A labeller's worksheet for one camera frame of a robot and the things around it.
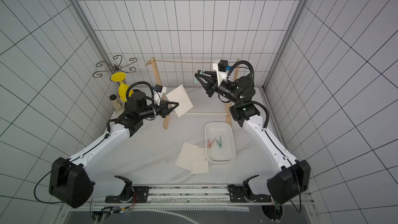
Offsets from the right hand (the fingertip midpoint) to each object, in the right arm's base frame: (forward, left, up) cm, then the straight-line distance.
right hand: (200, 69), depth 60 cm
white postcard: (-20, +9, -49) cm, 53 cm away
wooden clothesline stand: (+4, +24, -47) cm, 53 cm away
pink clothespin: (-11, -6, -46) cm, 48 cm away
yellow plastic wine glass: (+9, +45, -22) cm, 51 cm away
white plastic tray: (-17, -9, -48) cm, 51 cm away
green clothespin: (-11, -12, -46) cm, 49 cm away
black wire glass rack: (+19, +51, -15) cm, 56 cm away
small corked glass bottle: (+13, +59, -41) cm, 73 cm away
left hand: (-3, +12, -21) cm, 24 cm away
